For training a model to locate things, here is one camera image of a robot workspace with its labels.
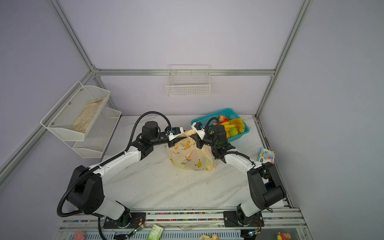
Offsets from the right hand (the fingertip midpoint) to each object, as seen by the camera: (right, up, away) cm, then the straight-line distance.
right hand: (189, 133), depth 81 cm
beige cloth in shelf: (-56, +10, -1) cm, 57 cm away
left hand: (-3, 0, -1) cm, 3 cm away
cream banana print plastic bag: (-2, -12, +3) cm, 13 cm away
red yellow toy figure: (+43, -47, -13) cm, 65 cm away
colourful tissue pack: (+47, -14, +10) cm, 50 cm away
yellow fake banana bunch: (+32, +6, +18) cm, 37 cm away
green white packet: (-15, -47, -12) cm, 51 cm away
